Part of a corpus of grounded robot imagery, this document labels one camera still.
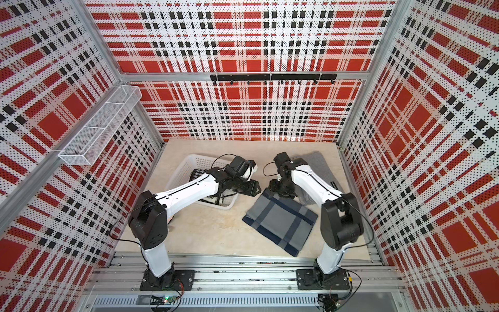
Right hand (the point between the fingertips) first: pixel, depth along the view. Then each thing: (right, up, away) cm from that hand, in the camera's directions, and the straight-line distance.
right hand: (279, 194), depth 86 cm
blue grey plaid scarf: (+3, -14, +4) cm, 15 cm away
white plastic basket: (-50, +11, +12) cm, 52 cm away
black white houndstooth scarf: (-42, +8, +12) cm, 44 cm away
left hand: (-10, +2, -1) cm, 10 cm away
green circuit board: (-42, -35, -17) cm, 57 cm away
